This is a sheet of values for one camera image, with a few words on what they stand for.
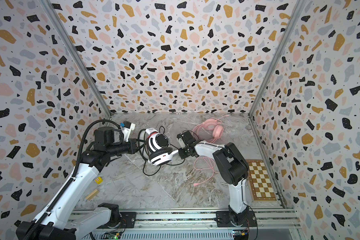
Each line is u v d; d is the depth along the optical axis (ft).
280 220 2.50
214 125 3.49
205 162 3.11
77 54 2.82
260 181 2.81
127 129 2.16
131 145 2.09
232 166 1.72
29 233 1.14
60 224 1.30
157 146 1.96
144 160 2.21
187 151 2.40
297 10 2.36
